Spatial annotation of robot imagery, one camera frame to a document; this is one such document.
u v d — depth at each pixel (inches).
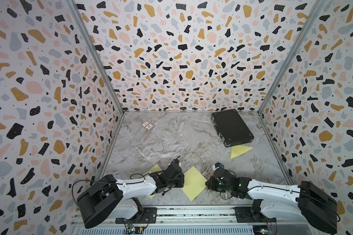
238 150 39.3
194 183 34.4
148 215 29.0
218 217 29.3
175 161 31.2
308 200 16.9
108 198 16.6
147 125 43.4
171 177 26.8
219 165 31.3
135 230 27.7
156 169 35.5
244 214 29.0
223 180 25.2
